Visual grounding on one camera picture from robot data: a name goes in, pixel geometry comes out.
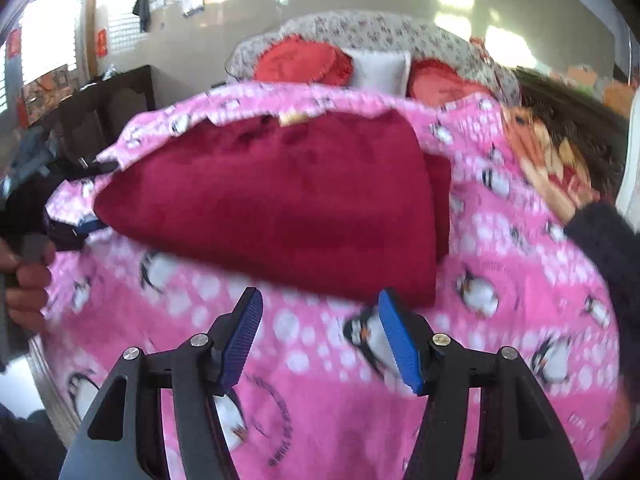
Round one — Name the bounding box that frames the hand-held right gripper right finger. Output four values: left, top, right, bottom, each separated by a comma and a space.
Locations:
377, 288, 583, 480

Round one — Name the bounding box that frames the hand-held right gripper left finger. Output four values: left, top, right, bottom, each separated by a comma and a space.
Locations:
65, 287, 264, 480

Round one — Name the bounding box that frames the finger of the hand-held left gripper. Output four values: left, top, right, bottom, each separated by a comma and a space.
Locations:
47, 215, 110, 250
75, 156, 123, 177

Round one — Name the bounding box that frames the dark red sweater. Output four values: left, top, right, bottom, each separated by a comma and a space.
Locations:
94, 110, 453, 311

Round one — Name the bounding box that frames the person's left hand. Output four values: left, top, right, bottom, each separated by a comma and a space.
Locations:
0, 237, 54, 333

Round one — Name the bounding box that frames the pink penguin print blanket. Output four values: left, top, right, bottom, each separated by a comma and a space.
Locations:
40, 82, 626, 480

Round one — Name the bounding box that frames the dark hanging cloth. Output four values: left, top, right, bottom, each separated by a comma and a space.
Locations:
132, 0, 152, 34

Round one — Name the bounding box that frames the round red ruffled cushion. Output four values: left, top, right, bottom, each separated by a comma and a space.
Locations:
254, 35, 356, 86

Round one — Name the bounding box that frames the dark sleeve arm right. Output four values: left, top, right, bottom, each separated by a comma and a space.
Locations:
562, 202, 640, 312

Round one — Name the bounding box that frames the orange cartoon print blanket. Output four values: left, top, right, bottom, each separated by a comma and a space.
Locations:
502, 105, 601, 224

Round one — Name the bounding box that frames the heart-shaped red cushion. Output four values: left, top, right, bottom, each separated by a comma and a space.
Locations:
407, 59, 493, 102

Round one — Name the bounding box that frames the white pillow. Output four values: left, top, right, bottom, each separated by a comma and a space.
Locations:
342, 49, 412, 96

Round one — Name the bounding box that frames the orange plastic bag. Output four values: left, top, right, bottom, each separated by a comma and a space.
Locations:
602, 80, 634, 116

